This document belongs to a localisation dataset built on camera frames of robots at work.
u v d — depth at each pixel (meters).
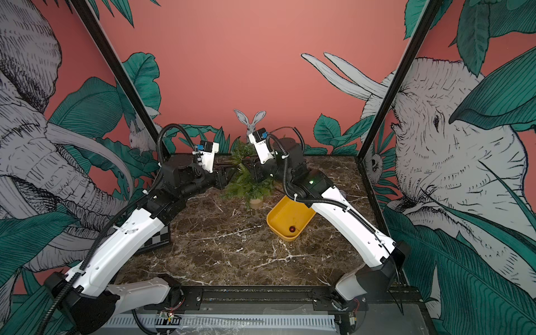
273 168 0.55
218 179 0.59
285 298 0.76
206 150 0.57
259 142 0.54
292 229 0.90
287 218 0.96
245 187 0.81
